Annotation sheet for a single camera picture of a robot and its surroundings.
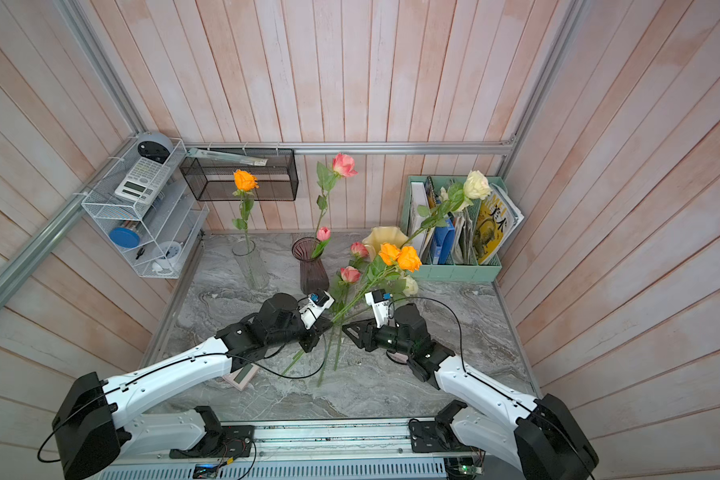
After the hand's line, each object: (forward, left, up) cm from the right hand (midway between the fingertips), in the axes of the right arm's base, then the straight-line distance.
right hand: (347, 326), depth 77 cm
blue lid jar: (+16, +59, +16) cm, 64 cm away
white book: (+26, -21, +13) cm, 35 cm away
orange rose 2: (+11, -15, +14) cm, 24 cm away
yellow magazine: (+38, -48, +3) cm, 62 cm away
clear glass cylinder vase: (+23, +33, -3) cm, 40 cm away
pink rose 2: (+24, 0, -10) cm, 26 cm away
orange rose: (+13, -11, +14) cm, 22 cm away
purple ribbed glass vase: (+23, +13, -8) cm, 27 cm away
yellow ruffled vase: (+29, -10, +5) cm, 31 cm away
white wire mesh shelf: (+21, +51, +14) cm, 57 cm away
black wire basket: (+51, +50, +10) cm, 72 cm away
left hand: (0, +5, 0) cm, 5 cm away
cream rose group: (+21, -20, -13) cm, 32 cm away
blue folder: (+30, -30, 0) cm, 43 cm away
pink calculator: (-10, +30, -13) cm, 34 cm away
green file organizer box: (+33, -34, +5) cm, 47 cm away
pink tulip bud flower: (+19, +7, +15) cm, 25 cm away
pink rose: (+37, -2, -12) cm, 39 cm away
